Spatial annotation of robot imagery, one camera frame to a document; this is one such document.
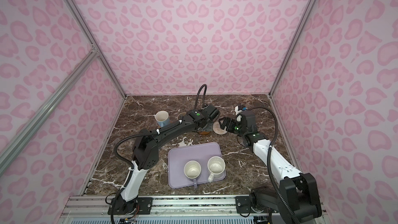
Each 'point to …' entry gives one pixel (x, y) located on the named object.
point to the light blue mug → (162, 118)
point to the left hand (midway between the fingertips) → (208, 123)
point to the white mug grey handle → (193, 170)
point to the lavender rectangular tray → (178, 157)
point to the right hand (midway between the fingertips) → (225, 120)
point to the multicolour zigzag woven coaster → (217, 129)
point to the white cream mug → (216, 165)
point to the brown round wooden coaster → (204, 132)
